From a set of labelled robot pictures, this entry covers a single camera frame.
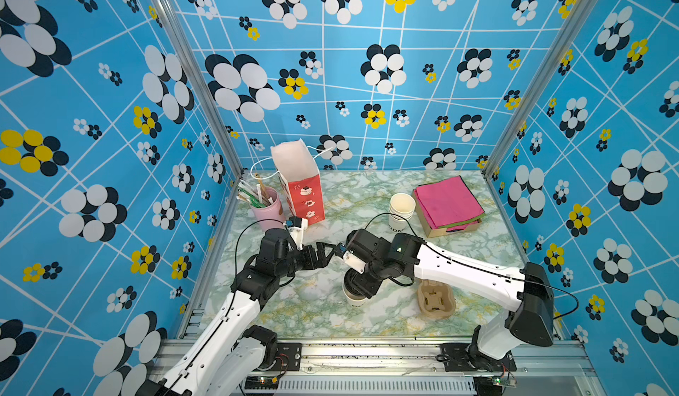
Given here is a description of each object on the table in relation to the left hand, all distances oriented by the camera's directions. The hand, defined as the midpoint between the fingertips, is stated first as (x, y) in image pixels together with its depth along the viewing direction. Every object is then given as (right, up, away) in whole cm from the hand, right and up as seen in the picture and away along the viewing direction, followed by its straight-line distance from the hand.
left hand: (327, 248), depth 76 cm
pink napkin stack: (+46, +12, +26) cm, 54 cm away
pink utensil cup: (-21, +9, +17) cm, 29 cm away
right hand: (+10, -9, -1) cm, 13 cm away
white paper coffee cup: (+8, -14, -3) cm, 17 cm away
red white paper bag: (-9, +20, +7) cm, 24 cm away
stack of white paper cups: (+25, +12, +14) cm, 31 cm away
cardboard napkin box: (+39, +2, +21) cm, 45 cm away
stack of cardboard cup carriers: (+34, -17, +5) cm, 38 cm away
